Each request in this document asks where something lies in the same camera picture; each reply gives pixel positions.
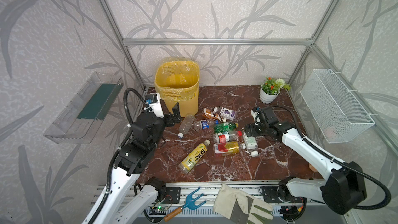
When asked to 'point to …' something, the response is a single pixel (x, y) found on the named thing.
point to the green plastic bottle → (225, 127)
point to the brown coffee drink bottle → (208, 113)
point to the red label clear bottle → (225, 136)
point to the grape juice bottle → (228, 113)
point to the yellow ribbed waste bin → (186, 108)
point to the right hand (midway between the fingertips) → (251, 124)
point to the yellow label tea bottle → (192, 160)
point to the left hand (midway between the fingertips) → (171, 99)
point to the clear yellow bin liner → (177, 79)
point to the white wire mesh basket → (339, 116)
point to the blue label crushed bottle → (202, 125)
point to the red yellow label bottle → (230, 147)
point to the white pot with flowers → (270, 89)
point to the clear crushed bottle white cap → (186, 125)
